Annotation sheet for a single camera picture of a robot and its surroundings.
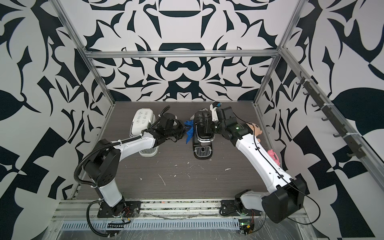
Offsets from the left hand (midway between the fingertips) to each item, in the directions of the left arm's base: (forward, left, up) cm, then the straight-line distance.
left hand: (193, 124), depth 86 cm
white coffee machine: (0, +26, +6) cm, 27 cm away
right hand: (-5, -6, +8) cm, 11 cm away
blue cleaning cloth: (0, +2, -1) cm, 2 cm away
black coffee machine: (-11, -5, +5) cm, 13 cm away
